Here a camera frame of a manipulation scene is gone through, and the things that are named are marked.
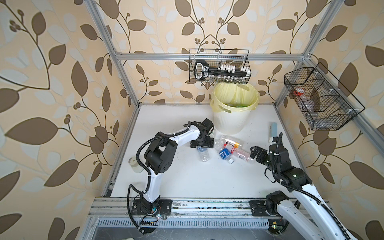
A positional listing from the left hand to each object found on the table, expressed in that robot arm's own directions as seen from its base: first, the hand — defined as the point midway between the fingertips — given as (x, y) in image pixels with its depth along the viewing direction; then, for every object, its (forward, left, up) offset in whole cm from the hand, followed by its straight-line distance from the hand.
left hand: (207, 145), depth 93 cm
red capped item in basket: (+18, -49, +29) cm, 60 cm away
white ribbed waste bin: (+10, -13, +10) cm, 19 cm away
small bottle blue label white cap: (-7, -11, +1) cm, 13 cm away
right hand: (-10, -27, +11) cm, 31 cm away
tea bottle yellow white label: (+3, -14, +1) cm, 14 cm away
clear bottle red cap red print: (-6, -20, +1) cm, 20 cm away
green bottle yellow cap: (+9, -16, +26) cm, 32 cm away
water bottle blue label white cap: (-7, +2, 0) cm, 7 cm away
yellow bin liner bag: (+33, -18, +11) cm, 39 cm away
